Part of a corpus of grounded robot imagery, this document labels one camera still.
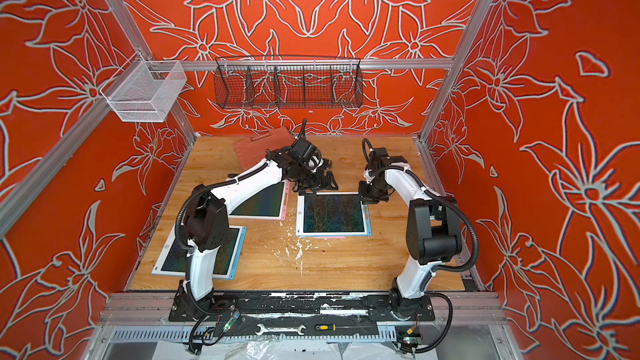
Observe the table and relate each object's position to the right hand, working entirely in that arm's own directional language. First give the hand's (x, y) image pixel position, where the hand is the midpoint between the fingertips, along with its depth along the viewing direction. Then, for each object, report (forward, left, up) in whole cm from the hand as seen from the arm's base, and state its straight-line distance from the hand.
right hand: (363, 198), depth 89 cm
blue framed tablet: (-3, +11, -7) cm, 14 cm away
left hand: (0, +12, +6) cm, 14 cm away
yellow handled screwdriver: (-39, +11, -7) cm, 41 cm away
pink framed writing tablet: (+1, +36, -6) cm, 37 cm away
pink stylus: (-12, +12, -8) cm, 19 cm away
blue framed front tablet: (-21, +66, -7) cm, 70 cm away
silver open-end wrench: (-40, +32, -7) cm, 51 cm away
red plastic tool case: (+27, +48, -4) cm, 55 cm away
